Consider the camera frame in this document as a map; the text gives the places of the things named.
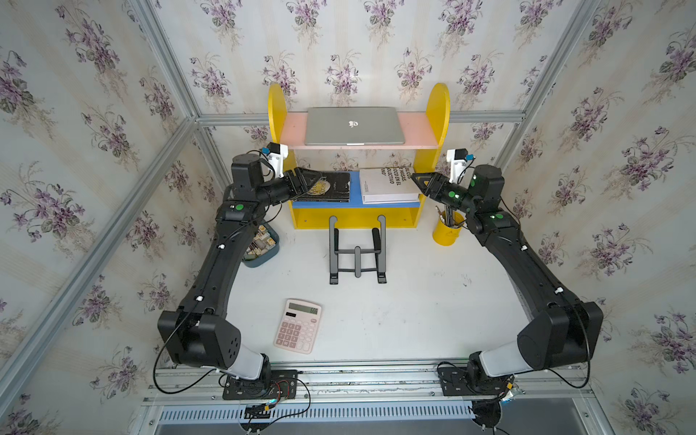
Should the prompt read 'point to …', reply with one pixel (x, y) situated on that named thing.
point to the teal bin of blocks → (265, 246)
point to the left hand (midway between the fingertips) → (323, 180)
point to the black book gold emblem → (330, 187)
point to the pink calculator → (297, 325)
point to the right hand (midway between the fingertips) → (418, 177)
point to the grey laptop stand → (379, 247)
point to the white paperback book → (388, 186)
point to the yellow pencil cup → (446, 235)
